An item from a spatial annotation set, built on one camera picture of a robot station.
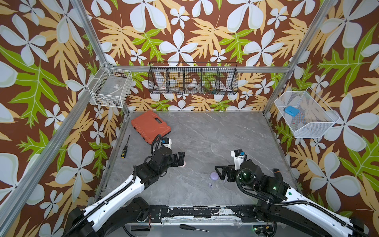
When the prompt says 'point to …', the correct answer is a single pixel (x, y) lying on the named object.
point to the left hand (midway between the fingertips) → (178, 152)
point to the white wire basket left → (110, 86)
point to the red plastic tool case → (150, 125)
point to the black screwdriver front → (192, 228)
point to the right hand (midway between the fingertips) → (219, 167)
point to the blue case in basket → (291, 110)
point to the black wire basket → (197, 78)
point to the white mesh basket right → (306, 113)
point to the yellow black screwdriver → (125, 150)
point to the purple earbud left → (210, 184)
